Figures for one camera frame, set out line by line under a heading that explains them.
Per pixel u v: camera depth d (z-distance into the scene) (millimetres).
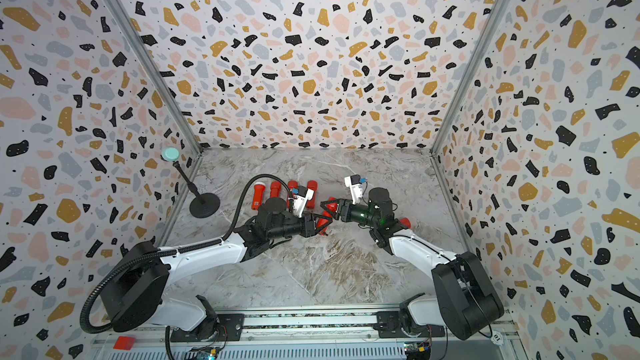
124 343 700
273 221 628
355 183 759
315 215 721
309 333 732
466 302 423
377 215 664
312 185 1063
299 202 730
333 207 773
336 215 733
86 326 373
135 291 417
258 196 1028
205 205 1001
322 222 751
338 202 731
